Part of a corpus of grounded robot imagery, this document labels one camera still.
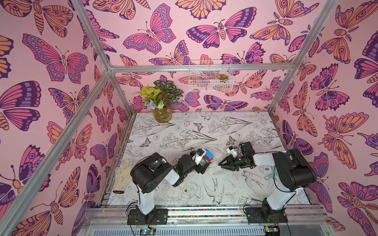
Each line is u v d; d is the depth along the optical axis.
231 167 0.83
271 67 0.92
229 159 0.84
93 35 0.78
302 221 0.73
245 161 0.75
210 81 1.06
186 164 0.71
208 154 0.86
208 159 0.88
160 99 1.03
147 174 0.50
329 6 0.69
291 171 0.48
